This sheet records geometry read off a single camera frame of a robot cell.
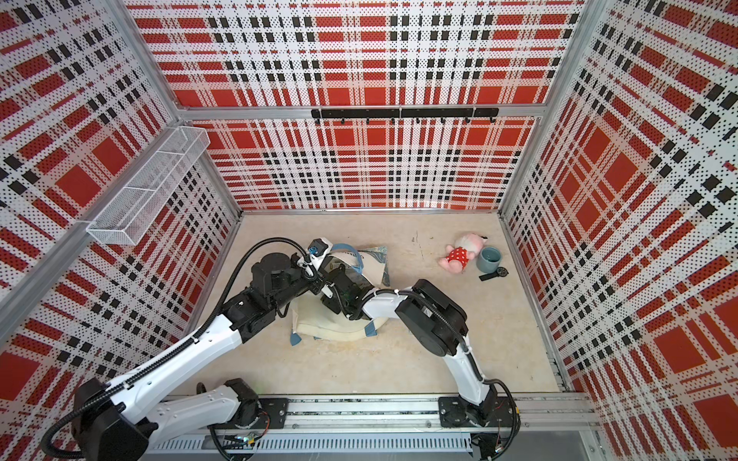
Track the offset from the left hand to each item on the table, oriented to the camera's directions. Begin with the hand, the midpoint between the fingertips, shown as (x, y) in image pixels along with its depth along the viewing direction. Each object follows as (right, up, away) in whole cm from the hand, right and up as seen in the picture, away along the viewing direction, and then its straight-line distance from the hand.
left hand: (333, 255), depth 75 cm
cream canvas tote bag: (-8, -19, +9) cm, 23 cm away
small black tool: (+55, -8, +26) cm, 61 cm away
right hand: (-3, -12, +20) cm, 24 cm away
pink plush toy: (+43, +1, +26) cm, 50 cm away
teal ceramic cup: (+51, -3, +26) cm, 57 cm away
